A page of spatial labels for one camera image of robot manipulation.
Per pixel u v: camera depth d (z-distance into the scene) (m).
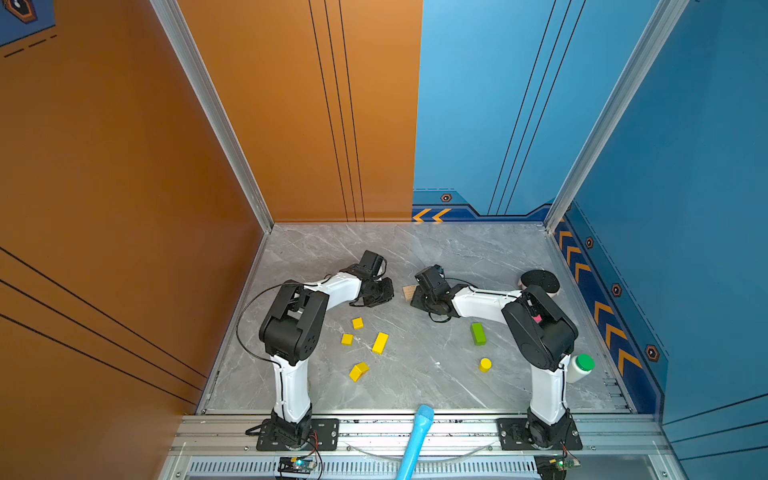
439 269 0.91
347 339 0.89
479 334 0.89
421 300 0.87
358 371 0.82
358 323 0.92
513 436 0.72
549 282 0.94
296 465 0.71
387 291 0.88
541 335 0.51
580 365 0.75
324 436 0.74
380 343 0.88
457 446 0.73
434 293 0.76
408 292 0.99
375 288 0.85
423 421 0.73
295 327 0.52
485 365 0.83
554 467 0.70
